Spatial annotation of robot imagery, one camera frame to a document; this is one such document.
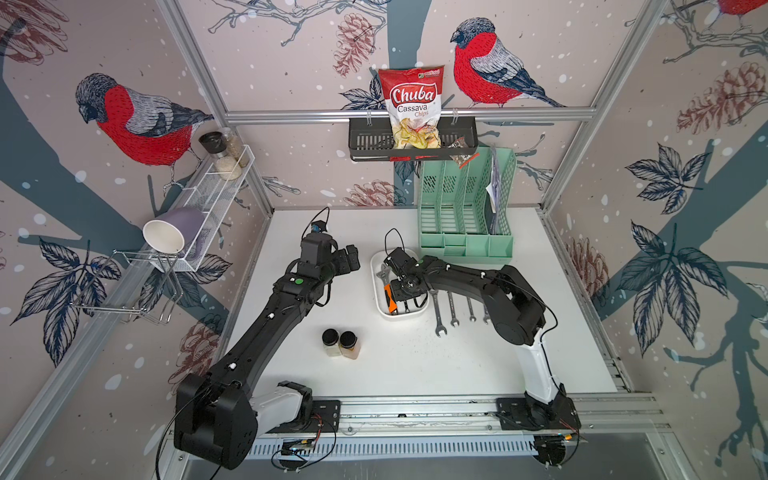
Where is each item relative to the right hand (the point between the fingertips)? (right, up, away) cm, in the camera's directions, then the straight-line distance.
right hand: (400, 293), depth 97 cm
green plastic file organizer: (+29, +31, +26) cm, 49 cm away
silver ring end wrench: (+12, -9, -9) cm, 17 cm away
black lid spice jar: (-19, -8, -19) cm, 28 cm away
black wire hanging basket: (-10, +50, -2) cm, 51 cm away
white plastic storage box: (+4, -1, -13) cm, 14 cm away
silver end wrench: (+16, -7, -7) cm, 19 cm away
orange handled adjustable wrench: (-3, -2, -4) cm, 6 cm away
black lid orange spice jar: (-14, -9, -21) cm, 27 cm away
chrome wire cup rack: (-54, +10, -39) cm, 67 cm away
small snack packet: (+19, +43, -7) cm, 47 cm away
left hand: (-15, +17, -15) cm, 27 cm away
